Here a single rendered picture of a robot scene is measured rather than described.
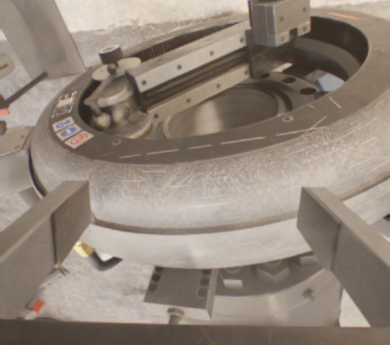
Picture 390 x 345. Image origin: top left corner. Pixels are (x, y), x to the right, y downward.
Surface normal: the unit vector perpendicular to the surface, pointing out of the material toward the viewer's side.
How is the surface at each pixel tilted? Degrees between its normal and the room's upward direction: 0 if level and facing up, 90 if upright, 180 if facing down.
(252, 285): 90
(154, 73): 38
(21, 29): 0
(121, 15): 0
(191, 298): 90
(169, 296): 90
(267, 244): 12
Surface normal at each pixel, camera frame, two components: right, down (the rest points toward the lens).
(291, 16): 0.50, 0.41
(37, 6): -0.12, 0.61
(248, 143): -0.23, -0.78
